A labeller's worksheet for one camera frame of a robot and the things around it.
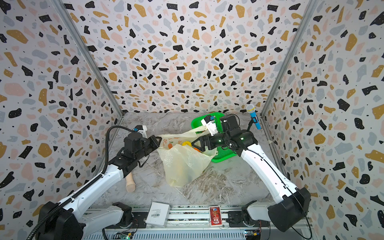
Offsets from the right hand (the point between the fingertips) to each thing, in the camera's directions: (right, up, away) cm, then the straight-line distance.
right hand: (196, 140), depth 70 cm
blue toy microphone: (+32, +17, +20) cm, 42 cm away
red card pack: (+9, -38, +5) cm, 40 cm away
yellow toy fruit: (-7, -4, +27) cm, 29 cm away
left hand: (-18, +2, +8) cm, 20 cm away
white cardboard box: (-18, -36, +2) cm, 40 cm away
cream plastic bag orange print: (-7, -14, +8) cm, 17 cm away
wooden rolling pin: (-36, -26, +12) cm, 46 cm away
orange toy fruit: (-16, -5, +20) cm, 26 cm away
